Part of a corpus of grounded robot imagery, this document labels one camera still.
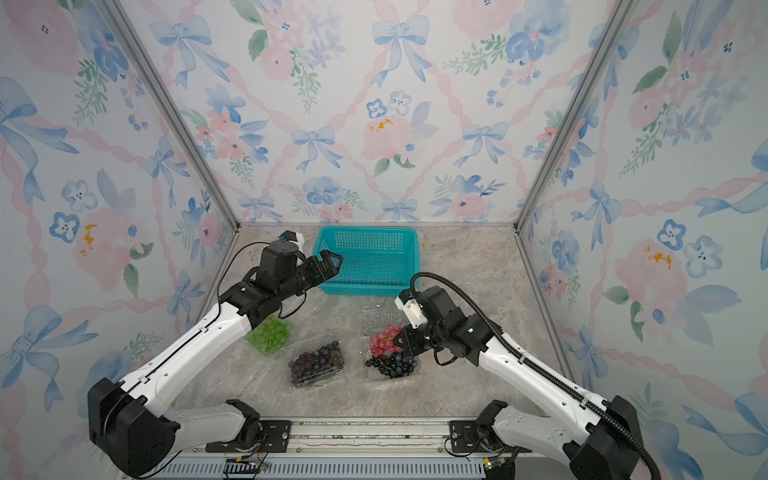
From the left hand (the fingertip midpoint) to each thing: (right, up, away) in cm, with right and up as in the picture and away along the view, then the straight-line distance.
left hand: (335, 262), depth 77 cm
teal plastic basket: (+9, 0, +30) cm, 31 cm away
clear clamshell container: (+10, -18, +18) cm, 27 cm away
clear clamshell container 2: (-9, -25, +13) cm, 29 cm away
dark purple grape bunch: (-7, -28, +2) cm, 28 cm away
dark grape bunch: (+15, -28, +5) cm, 32 cm away
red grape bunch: (+13, -20, -3) cm, 24 cm away
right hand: (+14, -16, -2) cm, 21 cm away
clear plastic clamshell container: (-16, -25, +5) cm, 30 cm away
